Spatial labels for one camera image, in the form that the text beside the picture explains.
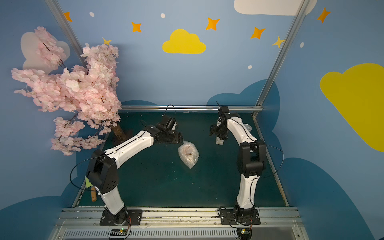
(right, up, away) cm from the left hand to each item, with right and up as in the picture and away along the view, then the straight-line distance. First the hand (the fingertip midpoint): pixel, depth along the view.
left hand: (179, 136), depth 89 cm
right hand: (+23, +1, +6) cm, 24 cm away
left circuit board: (-28, -47, -16) cm, 57 cm away
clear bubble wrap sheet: (+6, -11, 0) cm, 12 cm away
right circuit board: (+34, -48, -15) cm, 61 cm away
